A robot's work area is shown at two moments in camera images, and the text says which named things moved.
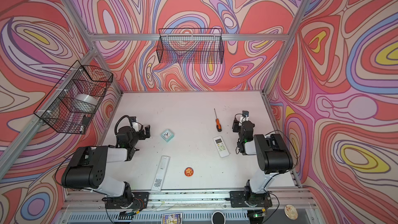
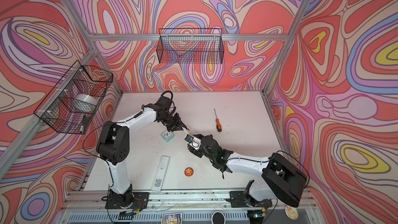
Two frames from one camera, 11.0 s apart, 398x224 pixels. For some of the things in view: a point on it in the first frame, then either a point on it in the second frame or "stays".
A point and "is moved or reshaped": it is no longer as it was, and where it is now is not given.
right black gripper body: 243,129 -> 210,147
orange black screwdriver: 218,125 stays
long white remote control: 160,173 stays
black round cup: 218,218 stays
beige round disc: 290,212 stays
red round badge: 188,171 stays
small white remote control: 221,147 is moved or reshaped
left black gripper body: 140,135 -> 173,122
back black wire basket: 201,45 stays
